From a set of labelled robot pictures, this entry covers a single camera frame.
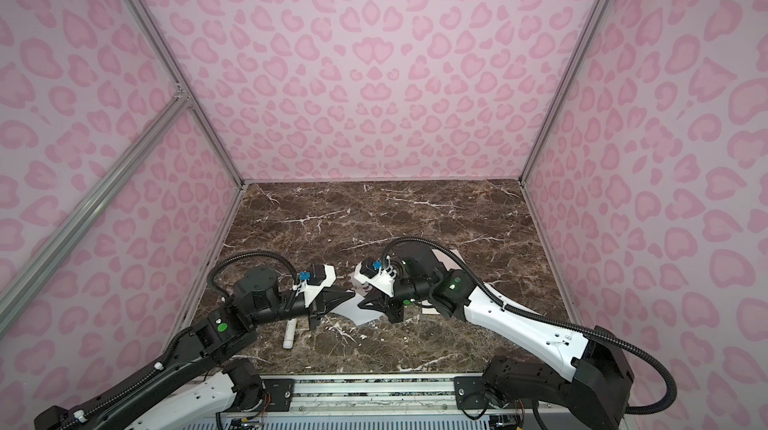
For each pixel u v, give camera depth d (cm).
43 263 54
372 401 73
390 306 60
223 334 51
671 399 39
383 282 61
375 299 63
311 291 56
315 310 57
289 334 82
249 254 47
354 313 68
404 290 62
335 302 63
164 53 84
